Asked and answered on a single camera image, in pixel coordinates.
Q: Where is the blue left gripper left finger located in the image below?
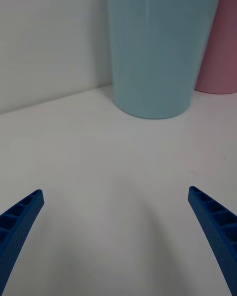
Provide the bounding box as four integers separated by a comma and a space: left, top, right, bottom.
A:
0, 189, 45, 296

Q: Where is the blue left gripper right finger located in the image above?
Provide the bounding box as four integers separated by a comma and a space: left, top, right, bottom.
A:
188, 186, 237, 296

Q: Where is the pink plastic bin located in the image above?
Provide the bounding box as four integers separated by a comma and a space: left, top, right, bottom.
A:
194, 0, 237, 95

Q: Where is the pale blue plastic bin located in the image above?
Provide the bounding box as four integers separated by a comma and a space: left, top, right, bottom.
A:
106, 0, 225, 120

